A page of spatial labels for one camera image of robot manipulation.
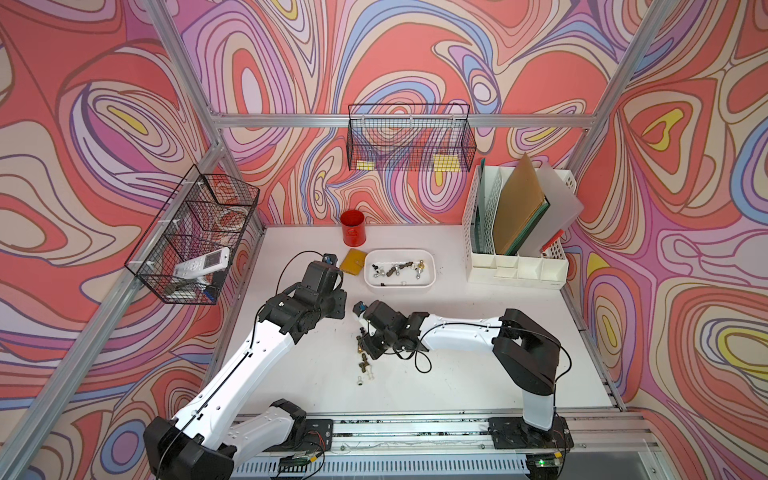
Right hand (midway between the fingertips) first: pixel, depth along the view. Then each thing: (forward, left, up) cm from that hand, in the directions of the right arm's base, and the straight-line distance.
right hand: (368, 350), depth 85 cm
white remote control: (+10, +34, +31) cm, 47 cm away
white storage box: (+33, -3, -1) cm, 34 cm away
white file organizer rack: (+26, -64, 0) cm, 69 cm away
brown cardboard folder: (+44, -52, +16) cm, 70 cm away
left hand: (+8, +6, +18) cm, 20 cm away
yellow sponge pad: (+34, +6, 0) cm, 34 cm away
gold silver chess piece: (+31, -19, 0) cm, 36 cm away
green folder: (+29, -51, +18) cm, 62 cm away
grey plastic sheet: (+29, -58, +26) cm, 70 cm away
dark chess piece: (+30, -8, 0) cm, 31 cm away
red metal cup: (+44, +5, +8) cm, 45 cm away
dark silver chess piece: (+32, -14, -1) cm, 35 cm away
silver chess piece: (+27, -17, -2) cm, 33 cm away
